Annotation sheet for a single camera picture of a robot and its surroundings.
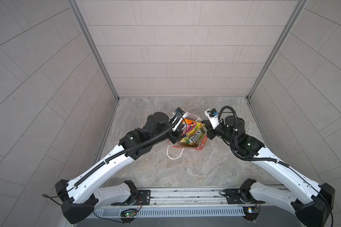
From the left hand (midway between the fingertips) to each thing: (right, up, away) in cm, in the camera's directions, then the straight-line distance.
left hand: (186, 124), depth 63 cm
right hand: (+8, 0, +8) cm, 11 cm away
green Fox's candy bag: (+6, -10, +19) cm, 22 cm away
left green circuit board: (-27, -41, +2) cm, 49 cm away
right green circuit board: (+32, -43, +7) cm, 54 cm away
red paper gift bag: (+3, +3, +14) cm, 15 cm away
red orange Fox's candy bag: (+1, -1, +1) cm, 2 cm away
